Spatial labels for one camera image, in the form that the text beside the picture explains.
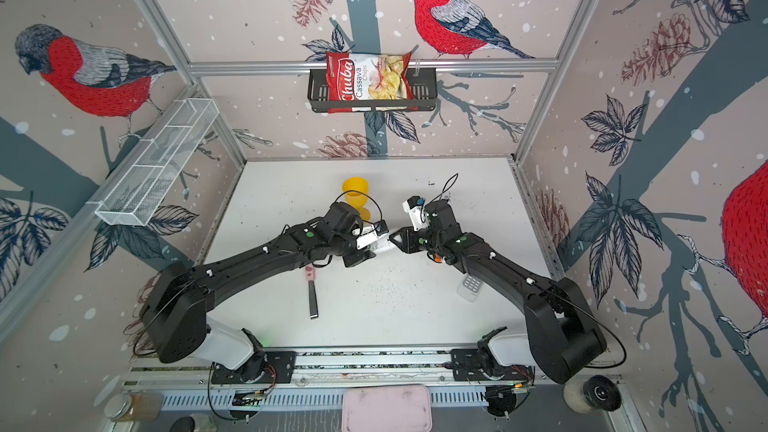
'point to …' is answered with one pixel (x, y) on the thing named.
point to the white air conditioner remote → (382, 245)
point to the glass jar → (133, 407)
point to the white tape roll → (595, 394)
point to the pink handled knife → (310, 277)
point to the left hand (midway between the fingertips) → (370, 244)
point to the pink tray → (389, 408)
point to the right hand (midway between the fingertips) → (391, 242)
